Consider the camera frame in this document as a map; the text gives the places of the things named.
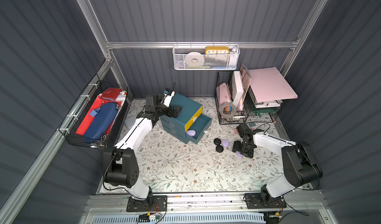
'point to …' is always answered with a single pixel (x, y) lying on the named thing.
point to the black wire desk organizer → (254, 112)
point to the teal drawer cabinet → (176, 127)
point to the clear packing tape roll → (224, 115)
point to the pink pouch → (223, 93)
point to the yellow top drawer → (193, 118)
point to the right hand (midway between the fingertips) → (242, 155)
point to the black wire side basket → (75, 119)
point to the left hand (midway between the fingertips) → (176, 105)
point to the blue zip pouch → (101, 123)
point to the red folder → (99, 101)
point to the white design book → (237, 90)
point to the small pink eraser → (235, 131)
